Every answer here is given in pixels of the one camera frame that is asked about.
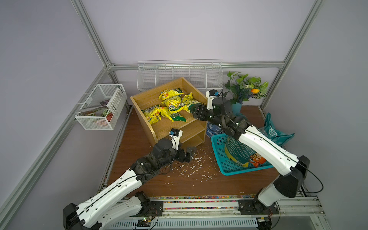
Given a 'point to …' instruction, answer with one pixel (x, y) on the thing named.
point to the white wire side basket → (102, 91)
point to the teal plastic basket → (223, 165)
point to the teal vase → (236, 108)
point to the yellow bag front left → (153, 113)
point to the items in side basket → (106, 110)
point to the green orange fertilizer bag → (279, 137)
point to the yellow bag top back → (167, 93)
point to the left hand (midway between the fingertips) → (188, 147)
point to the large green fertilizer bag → (237, 152)
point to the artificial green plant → (240, 88)
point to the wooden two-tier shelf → (194, 130)
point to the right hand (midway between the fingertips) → (195, 107)
